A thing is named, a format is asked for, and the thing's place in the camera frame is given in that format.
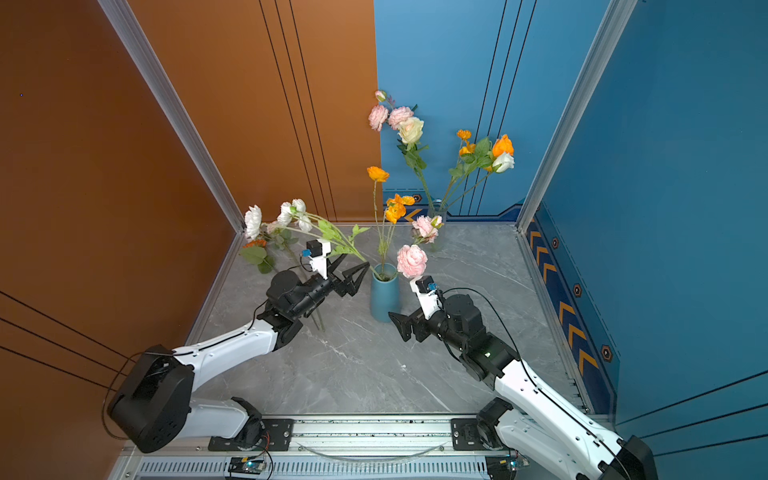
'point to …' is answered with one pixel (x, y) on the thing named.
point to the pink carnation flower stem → (412, 260)
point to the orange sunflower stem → (255, 253)
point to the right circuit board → (501, 467)
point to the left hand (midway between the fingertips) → (359, 256)
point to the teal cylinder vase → (385, 292)
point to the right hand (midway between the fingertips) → (402, 304)
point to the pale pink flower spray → (273, 237)
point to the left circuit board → (244, 465)
